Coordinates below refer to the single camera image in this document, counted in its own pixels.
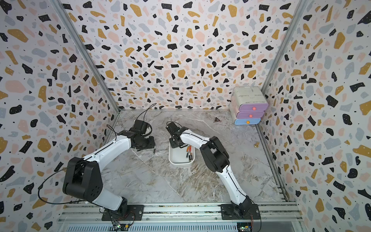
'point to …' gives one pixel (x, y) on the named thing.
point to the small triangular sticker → (217, 119)
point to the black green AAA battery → (190, 157)
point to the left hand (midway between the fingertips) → (154, 143)
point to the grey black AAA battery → (154, 152)
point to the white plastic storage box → (183, 156)
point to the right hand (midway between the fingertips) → (175, 143)
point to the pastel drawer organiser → (247, 105)
